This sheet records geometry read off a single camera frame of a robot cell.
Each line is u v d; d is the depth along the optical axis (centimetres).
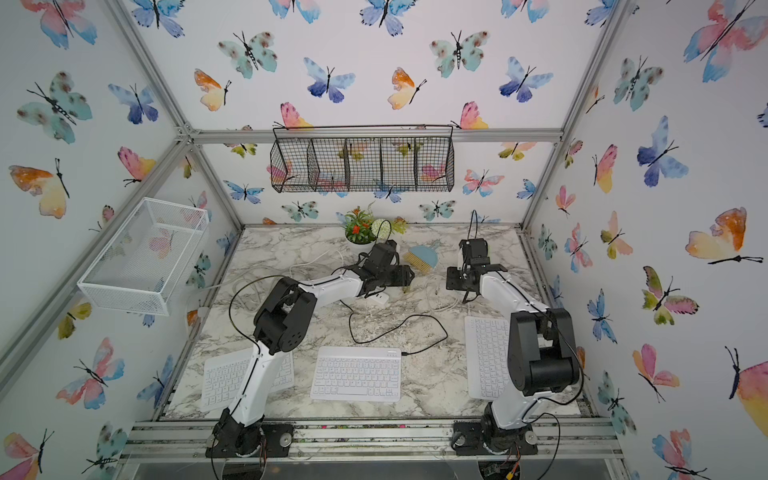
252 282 105
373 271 81
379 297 98
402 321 92
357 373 84
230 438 63
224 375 84
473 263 72
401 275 91
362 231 99
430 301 100
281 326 58
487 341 91
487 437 66
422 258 111
